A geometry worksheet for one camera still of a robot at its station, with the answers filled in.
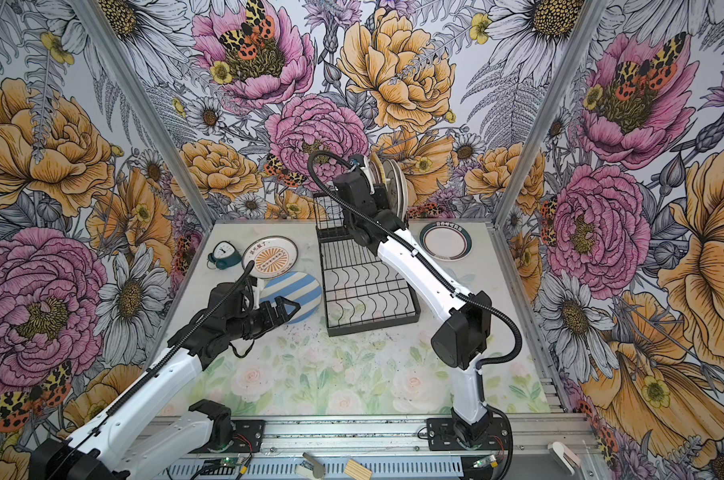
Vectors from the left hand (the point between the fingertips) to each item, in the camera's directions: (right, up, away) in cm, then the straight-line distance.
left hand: (288, 321), depth 80 cm
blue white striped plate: (-3, +6, +22) cm, 23 cm away
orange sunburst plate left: (-14, +16, +31) cm, 38 cm away
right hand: (+23, +33, -1) cm, 41 cm away
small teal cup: (-29, +17, +25) cm, 42 cm away
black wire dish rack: (+19, +5, +20) cm, 28 cm away
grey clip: (+8, -31, -11) cm, 34 cm away
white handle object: (+66, -29, -10) cm, 73 cm away
